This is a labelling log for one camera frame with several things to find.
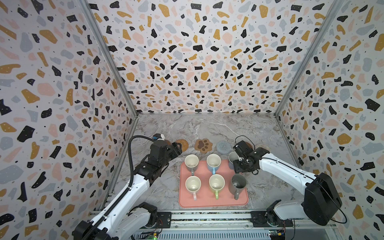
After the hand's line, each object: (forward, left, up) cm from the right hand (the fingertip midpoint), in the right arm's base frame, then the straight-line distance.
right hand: (236, 165), depth 85 cm
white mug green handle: (-8, +11, -7) cm, 16 cm away
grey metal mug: (-9, -1, -6) cm, 10 cm away
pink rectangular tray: (-11, +18, -7) cm, 22 cm away
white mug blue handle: (+4, +13, -4) cm, 14 cm away
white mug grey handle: (+4, +26, -3) cm, 27 cm away
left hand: (+5, +32, +14) cm, 36 cm away
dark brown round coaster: (+19, -12, -8) cm, 24 cm away
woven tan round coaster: (+18, +32, -8) cm, 38 cm away
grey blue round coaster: (+17, +5, -8) cm, 20 cm away
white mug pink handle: (-9, +25, -5) cm, 27 cm away
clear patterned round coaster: (+19, -22, -9) cm, 30 cm away
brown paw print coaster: (+18, +19, -8) cm, 27 cm away
